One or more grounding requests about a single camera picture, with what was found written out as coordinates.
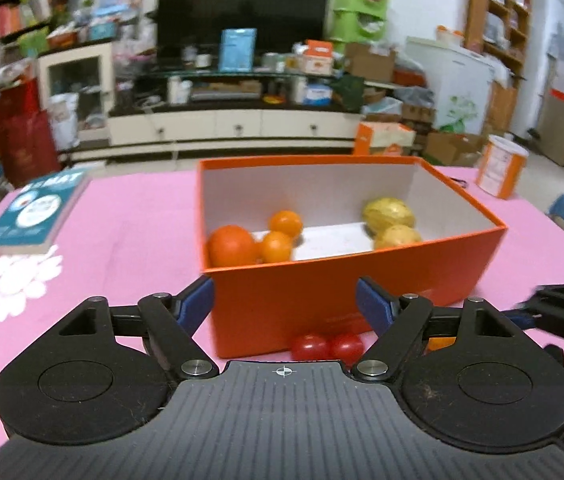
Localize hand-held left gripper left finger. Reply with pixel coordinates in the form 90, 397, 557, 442
57, 276, 219, 381

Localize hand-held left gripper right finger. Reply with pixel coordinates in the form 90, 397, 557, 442
351, 276, 512, 382

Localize red tomato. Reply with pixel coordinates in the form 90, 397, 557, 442
290, 334, 331, 362
329, 332, 365, 363

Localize orange cardboard box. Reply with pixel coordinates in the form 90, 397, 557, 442
196, 155, 507, 360

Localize large orange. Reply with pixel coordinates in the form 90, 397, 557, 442
207, 225, 259, 267

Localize yellow-green pear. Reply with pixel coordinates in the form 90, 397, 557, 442
374, 225, 423, 251
362, 198, 416, 233

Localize orange and white canister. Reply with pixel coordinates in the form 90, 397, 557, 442
476, 135, 530, 200

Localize white and black TV stand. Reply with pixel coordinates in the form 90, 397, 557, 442
107, 71, 363, 161

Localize teal book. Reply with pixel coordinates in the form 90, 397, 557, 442
0, 170, 89, 256

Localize clear plastic bin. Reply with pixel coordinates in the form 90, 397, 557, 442
362, 97, 405, 121

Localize dark green gift bag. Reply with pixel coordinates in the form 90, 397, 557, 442
334, 76, 365, 113

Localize blue and white box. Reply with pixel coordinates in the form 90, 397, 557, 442
304, 85, 333, 106

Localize silver media player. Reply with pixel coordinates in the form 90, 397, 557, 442
192, 80, 263, 98

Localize silver pouch bag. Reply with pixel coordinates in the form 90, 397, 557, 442
49, 94, 80, 148

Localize white fridge with green print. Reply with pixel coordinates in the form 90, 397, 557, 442
407, 37, 497, 136

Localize red gift bag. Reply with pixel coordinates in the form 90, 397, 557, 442
0, 80, 63, 186

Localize brown cardboard box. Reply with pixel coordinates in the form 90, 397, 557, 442
344, 42, 397, 83

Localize white glass-door cabinet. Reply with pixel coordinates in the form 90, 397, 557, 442
37, 42, 115, 146

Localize orange and white small box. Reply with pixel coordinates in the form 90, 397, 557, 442
304, 40, 335, 76

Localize blue standing card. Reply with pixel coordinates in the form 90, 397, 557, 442
219, 28, 257, 72

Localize orange lidded white container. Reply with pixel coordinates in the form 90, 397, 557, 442
436, 25, 464, 47

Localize green stacked plastic bins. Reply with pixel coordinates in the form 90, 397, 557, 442
329, 0, 393, 53

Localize wooden shelf unit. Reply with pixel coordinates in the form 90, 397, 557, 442
464, 0, 535, 78

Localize black television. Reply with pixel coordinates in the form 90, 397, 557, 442
157, 0, 333, 56

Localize bookshelf with books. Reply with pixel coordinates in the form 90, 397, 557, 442
0, 0, 70, 58

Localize orange gift box with handle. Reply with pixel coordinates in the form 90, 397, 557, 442
354, 122, 415, 157

